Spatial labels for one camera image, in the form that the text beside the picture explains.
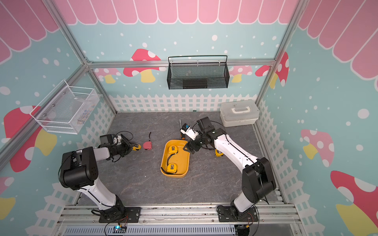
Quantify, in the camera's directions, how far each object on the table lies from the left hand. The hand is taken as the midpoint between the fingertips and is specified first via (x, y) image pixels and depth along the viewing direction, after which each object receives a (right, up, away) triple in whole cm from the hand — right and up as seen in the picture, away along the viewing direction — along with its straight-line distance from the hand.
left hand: (136, 145), depth 97 cm
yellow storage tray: (+26, -10, -3) cm, 28 cm away
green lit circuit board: (+1, -39, -25) cm, 46 cm away
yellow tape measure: (+25, -13, -10) cm, 30 cm away
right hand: (+36, +3, -13) cm, 38 cm away
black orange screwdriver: (+31, +6, +5) cm, 32 cm away
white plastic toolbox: (+71, +22, +8) cm, 75 cm away
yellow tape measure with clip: (+25, -3, -1) cm, 25 cm away
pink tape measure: (+7, -1, +3) cm, 7 cm away
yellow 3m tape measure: (+54, -5, -3) cm, 55 cm away
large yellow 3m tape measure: (+1, -1, -1) cm, 2 cm away
